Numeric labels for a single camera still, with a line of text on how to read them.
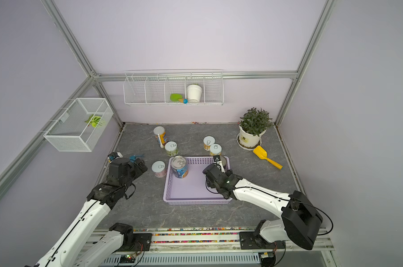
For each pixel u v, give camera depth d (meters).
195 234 0.77
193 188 0.94
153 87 0.96
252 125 0.96
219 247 0.74
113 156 0.67
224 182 0.63
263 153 1.03
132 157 1.03
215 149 1.00
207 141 1.04
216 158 0.74
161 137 0.99
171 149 1.01
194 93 0.91
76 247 0.41
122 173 0.58
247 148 1.05
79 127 0.81
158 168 0.91
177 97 0.99
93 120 0.81
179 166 0.87
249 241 0.74
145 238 0.74
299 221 0.41
